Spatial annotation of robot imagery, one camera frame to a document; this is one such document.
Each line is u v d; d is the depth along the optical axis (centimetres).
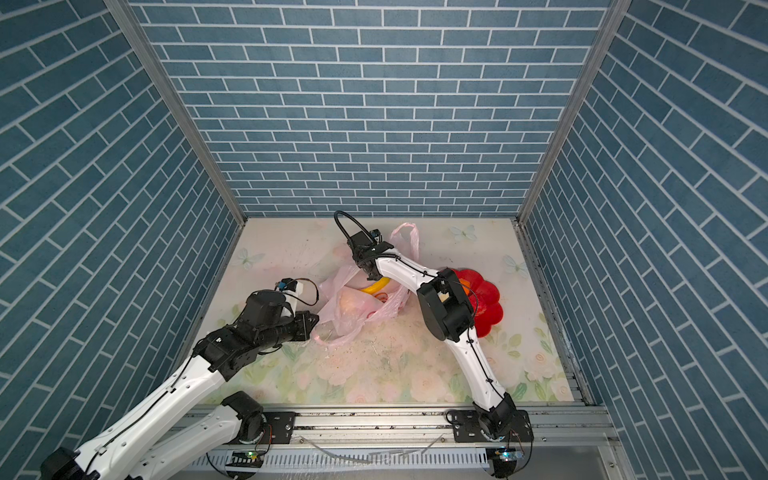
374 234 91
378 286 99
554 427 75
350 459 71
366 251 78
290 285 68
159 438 45
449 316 58
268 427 73
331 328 82
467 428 74
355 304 89
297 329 67
